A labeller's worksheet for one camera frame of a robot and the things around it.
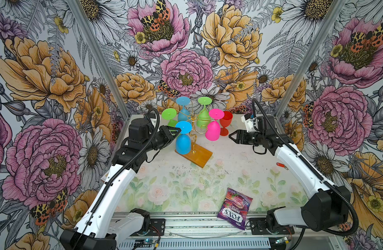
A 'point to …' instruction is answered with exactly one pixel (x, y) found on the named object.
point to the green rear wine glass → (203, 118)
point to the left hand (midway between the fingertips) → (180, 135)
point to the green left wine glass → (170, 114)
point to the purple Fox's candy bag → (234, 208)
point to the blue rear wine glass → (183, 115)
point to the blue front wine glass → (183, 142)
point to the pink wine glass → (213, 129)
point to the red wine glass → (225, 122)
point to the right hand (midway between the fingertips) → (233, 139)
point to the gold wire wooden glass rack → (198, 154)
